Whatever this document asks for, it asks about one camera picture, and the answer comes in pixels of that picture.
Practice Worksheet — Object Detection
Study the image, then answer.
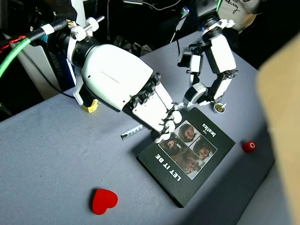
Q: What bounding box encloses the small white bowl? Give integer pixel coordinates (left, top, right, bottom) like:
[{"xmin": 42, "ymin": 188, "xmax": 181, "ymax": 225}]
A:
[{"xmin": 213, "ymin": 102, "xmax": 227, "ymax": 114}]

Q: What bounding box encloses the white blue plug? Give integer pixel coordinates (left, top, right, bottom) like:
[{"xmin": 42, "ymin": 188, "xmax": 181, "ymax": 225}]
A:
[{"xmin": 177, "ymin": 5, "xmax": 191, "ymax": 32}]

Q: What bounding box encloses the small red cylinder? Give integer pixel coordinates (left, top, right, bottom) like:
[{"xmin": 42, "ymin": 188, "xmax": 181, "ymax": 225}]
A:
[{"xmin": 241, "ymin": 140, "xmax": 258, "ymax": 154}]

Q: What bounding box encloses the red heart block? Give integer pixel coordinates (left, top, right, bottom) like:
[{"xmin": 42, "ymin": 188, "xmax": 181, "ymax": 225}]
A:
[{"xmin": 90, "ymin": 188, "xmax": 119, "ymax": 217}]

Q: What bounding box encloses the green black cable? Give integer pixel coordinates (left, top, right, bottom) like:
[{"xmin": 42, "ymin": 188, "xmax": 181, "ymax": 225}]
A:
[{"xmin": 0, "ymin": 15, "xmax": 72, "ymax": 92}]

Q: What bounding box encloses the black power adapter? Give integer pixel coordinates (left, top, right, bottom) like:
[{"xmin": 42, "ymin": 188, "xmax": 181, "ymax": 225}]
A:
[{"xmin": 113, "ymin": 35, "xmax": 126, "ymax": 49}]

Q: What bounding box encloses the black camera cable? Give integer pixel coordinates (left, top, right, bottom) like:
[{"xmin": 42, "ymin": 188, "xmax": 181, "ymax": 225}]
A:
[
  {"xmin": 176, "ymin": 31, "xmax": 183, "ymax": 60},
  {"xmin": 15, "ymin": 45, "xmax": 78, "ymax": 99}
]

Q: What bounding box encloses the red twisted wire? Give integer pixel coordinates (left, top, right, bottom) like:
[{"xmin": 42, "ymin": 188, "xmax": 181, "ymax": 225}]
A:
[{"xmin": 0, "ymin": 35, "xmax": 27, "ymax": 60}]

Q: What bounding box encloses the black Let It Be album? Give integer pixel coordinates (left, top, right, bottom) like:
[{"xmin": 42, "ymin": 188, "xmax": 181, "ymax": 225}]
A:
[{"xmin": 134, "ymin": 104, "xmax": 238, "ymax": 210}]

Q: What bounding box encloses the tan cardboard box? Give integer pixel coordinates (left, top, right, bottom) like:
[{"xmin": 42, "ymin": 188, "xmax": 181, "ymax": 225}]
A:
[{"xmin": 249, "ymin": 14, "xmax": 300, "ymax": 225}]

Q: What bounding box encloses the grey black tape measure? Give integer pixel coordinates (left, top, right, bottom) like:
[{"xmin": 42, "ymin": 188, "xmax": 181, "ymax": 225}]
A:
[{"xmin": 120, "ymin": 80, "xmax": 209, "ymax": 145}]

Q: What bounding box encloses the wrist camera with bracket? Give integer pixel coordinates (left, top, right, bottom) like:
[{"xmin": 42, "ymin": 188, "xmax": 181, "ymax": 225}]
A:
[
  {"xmin": 72, "ymin": 64, "xmax": 101, "ymax": 108},
  {"xmin": 176, "ymin": 41, "xmax": 212, "ymax": 70}
]

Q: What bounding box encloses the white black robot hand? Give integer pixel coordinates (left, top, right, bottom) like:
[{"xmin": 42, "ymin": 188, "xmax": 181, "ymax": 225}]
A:
[
  {"xmin": 78, "ymin": 42, "xmax": 186, "ymax": 145},
  {"xmin": 186, "ymin": 33, "xmax": 240, "ymax": 109}
]

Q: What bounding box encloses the person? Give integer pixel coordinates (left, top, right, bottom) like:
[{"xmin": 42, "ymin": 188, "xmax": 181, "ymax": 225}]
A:
[{"xmin": 212, "ymin": 0, "xmax": 267, "ymax": 35}]

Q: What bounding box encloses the thin white cable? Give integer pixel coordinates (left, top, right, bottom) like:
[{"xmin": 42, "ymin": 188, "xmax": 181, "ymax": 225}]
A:
[{"xmin": 105, "ymin": 0, "xmax": 193, "ymax": 45}]

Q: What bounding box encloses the grey table cloth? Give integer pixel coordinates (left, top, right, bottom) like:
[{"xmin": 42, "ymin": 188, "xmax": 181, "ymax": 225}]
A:
[{"xmin": 0, "ymin": 20, "xmax": 284, "ymax": 225}]

